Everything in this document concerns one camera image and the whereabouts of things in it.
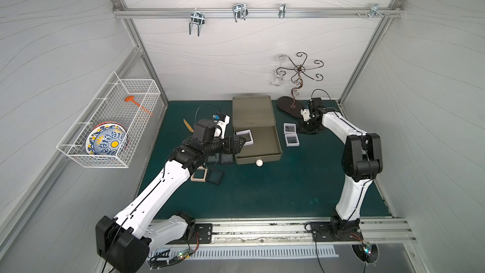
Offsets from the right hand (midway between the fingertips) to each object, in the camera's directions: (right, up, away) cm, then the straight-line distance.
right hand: (302, 128), depth 98 cm
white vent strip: (-57, -46, -28) cm, 79 cm away
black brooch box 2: (-45, -23, -9) cm, 51 cm away
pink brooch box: (-52, -22, -9) cm, 57 cm away
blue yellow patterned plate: (-77, -1, -36) cm, 85 cm away
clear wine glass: (-12, +36, -2) cm, 38 cm away
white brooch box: (-29, -2, -12) cm, 32 cm away
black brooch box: (-40, -15, -3) cm, 43 cm away
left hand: (-33, -3, -24) cm, 41 cm away
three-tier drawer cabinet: (-25, +8, -9) cm, 28 cm away
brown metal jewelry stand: (-2, +14, +19) cm, 24 cm away
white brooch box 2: (-5, -1, +7) cm, 9 cm away
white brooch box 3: (-4, -7, +4) cm, 9 cm away
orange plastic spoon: (-78, +14, -20) cm, 82 cm away
